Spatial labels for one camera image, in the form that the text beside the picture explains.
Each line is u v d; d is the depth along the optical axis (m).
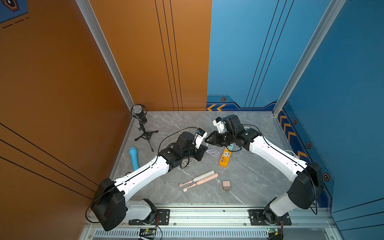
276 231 0.72
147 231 0.72
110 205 0.40
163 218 0.74
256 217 0.72
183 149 0.59
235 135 0.61
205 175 0.85
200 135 0.67
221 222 0.73
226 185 0.82
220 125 0.73
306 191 0.42
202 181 0.84
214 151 0.96
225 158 0.92
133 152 0.95
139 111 0.88
